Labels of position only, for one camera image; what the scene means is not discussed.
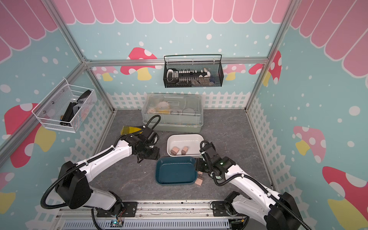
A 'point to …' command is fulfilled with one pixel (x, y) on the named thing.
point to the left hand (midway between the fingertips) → (154, 158)
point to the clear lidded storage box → (173, 112)
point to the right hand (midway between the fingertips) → (196, 165)
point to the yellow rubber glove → (127, 129)
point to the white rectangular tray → (192, 141)
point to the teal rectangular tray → (176, 171)
